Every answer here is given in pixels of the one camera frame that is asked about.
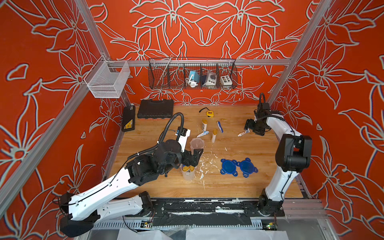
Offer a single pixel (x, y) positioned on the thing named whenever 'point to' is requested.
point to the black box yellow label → (128, 118)
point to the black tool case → (155, 109)
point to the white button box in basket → (225, 80)
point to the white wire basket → (107, 79)
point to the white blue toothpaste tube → (204, 133)
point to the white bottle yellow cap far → (204, 124)
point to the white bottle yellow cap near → (191, 168)
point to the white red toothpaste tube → (246, 131)
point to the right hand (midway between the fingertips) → (246, 128)
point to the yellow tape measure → (210, 113)
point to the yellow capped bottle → (185, 168)
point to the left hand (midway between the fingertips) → (195, 146)
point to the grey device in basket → (211, 79)
